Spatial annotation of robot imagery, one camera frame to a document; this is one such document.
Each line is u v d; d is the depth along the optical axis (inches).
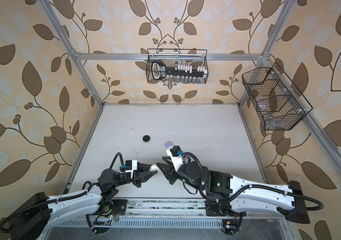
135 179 23.9
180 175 21.6
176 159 20.9
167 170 21.4
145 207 29.8
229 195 18.4
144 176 24.5
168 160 24.8
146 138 39.1
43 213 17.2
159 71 33.3
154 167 24.6
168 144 38.6
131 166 22.4
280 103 28.8
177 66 31.7
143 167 26.0
